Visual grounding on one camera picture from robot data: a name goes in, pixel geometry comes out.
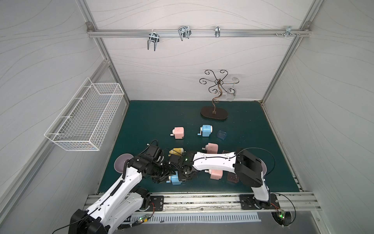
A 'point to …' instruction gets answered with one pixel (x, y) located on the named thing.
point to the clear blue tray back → (221, 134)
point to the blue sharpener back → (206, 130)
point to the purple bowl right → (263, 166)
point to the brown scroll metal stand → (213, 112)
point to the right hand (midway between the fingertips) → (182, 178)
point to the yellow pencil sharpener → (176, 151)
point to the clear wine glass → (231, 93)
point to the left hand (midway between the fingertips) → (173, 176)
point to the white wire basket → (83, 123)
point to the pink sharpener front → (216, 174)
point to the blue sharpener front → (174, 179)
